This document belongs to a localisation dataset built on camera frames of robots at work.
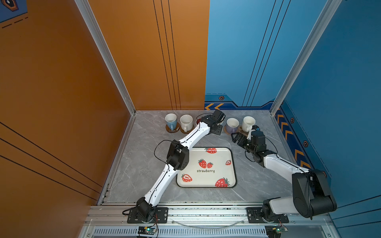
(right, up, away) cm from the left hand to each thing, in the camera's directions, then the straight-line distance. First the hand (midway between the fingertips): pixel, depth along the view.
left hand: (216, 128), depth 102 cm
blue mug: (-32, +5, +1) cm, 32 cm away
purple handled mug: (+12, +2, +3) cm, 12 cm away
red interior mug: (-13, +4, -15) cm, 20 cm away
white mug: (+23, +4, +2) cm, 23 cm away
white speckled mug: (-21, +4, 0) cm, 21 cm away
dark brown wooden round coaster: (-29, -2, +6) cm, 30 cm away
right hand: (+10, -5, -11) cm, 16 cm away
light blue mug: (+4, +3, -2) cm, 6 cm away
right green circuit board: (+23, -49, -31) cm, 62 cm away
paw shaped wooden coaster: (+18, -2, +5) cm, 19 cm away
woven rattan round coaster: (+7, -2, +5) cm, 9 cm away
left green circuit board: (-39, -49, -31) cm, 70 cm away
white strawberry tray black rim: (-6, -24, -12) cm, 27 cm away
